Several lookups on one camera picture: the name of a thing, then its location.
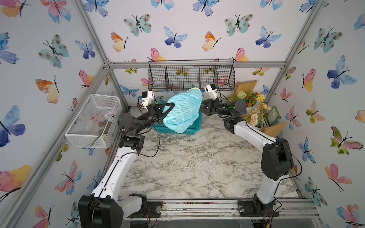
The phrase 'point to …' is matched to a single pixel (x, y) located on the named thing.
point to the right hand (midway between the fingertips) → (197, 107)
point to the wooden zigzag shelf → (248, 86)
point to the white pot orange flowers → (250, 98)
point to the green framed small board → (273, 116)
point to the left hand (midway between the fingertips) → (175, 107)
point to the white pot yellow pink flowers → (256, 116)
